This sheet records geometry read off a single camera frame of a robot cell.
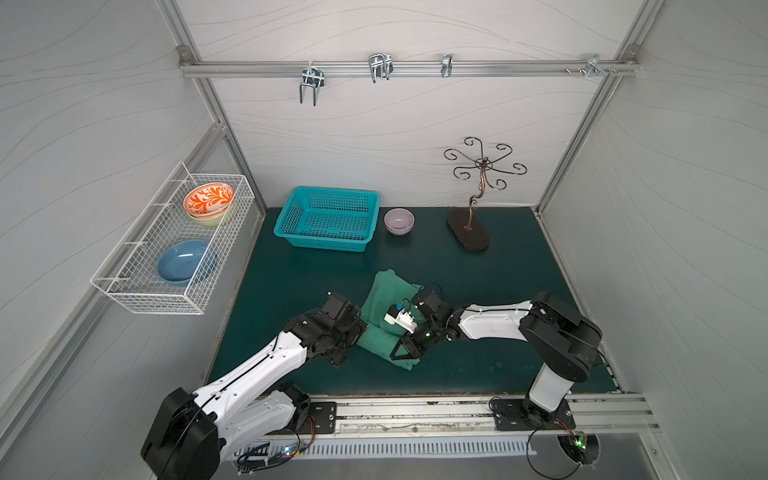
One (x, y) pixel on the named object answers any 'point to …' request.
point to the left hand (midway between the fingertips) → (365, 339)
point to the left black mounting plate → (321, 418)
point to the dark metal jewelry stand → (465, 223)
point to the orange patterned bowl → (208, 199)
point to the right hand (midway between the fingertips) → (393, 355)
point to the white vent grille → (385, 449)
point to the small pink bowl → (399, 220)
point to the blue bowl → (186, 261)
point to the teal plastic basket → (337, 219)
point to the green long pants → (386, 288)
